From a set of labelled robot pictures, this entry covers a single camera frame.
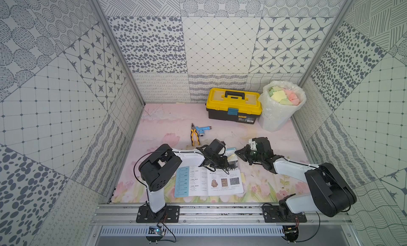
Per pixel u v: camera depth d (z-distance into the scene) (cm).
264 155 70
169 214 74
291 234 73
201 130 104
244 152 79
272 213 73
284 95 89
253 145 82
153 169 50
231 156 90
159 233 70
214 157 73
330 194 43
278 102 85
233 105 100
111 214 75
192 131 104
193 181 82
